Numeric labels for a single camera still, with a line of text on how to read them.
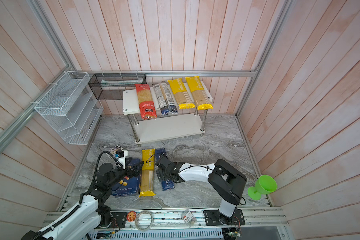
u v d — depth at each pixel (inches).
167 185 32.2
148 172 34.3
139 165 29.4
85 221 22.4
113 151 27.0
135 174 28.8
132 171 28.7
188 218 28.6
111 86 40.7
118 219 28.9
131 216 29.4
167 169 26.4
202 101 29.7
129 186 30.8
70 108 28.7
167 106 28.9
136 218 28.9
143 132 39.8
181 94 31.6
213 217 29.3
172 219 29.4
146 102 29.6
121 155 27.5
